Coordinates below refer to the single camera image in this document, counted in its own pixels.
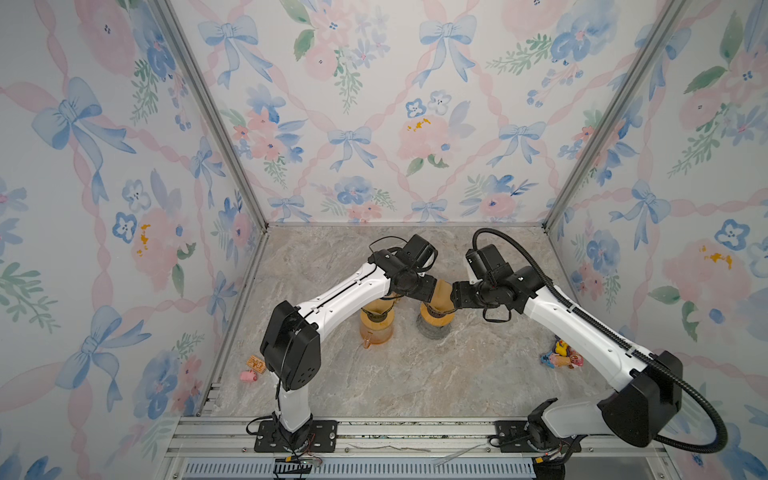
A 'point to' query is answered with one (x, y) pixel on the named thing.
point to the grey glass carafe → (433, 332)
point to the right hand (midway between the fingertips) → (461, 293)
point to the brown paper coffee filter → (442, 296)
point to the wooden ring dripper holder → (437, 322)
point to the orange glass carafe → (376, 330)
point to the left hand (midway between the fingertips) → (428, 288)
